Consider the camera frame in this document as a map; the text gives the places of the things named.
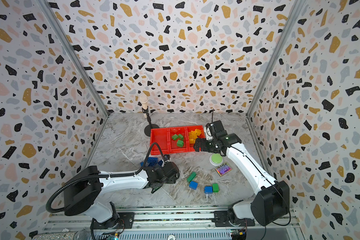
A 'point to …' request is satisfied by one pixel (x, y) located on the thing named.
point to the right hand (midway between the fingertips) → (200, 143)
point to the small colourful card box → (223, 169)
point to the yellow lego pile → (193, 135)
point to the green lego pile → (180, 143)
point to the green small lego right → (215, 187)
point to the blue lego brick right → (208, 189)
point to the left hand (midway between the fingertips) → (175, 173)
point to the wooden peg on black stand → (144, 98)
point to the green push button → (216, 159)
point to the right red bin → (190, 147)
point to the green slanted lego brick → (192, 177)
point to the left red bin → (162, 137)
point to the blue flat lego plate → (152, 161)
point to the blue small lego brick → (193, 185)
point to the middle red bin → (173, 147)
